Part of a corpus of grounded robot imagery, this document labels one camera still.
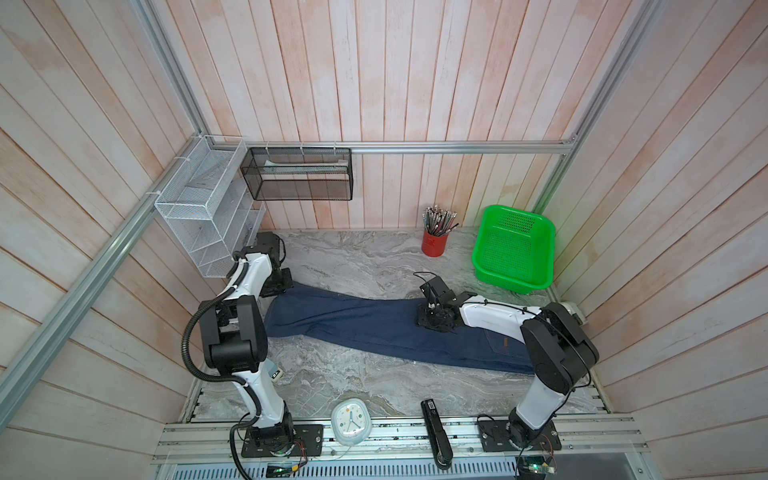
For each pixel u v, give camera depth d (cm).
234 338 51
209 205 69
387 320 100
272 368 80
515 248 115
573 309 93
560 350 48
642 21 69
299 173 104
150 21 68
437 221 101
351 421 74
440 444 70
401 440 75
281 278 84
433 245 107
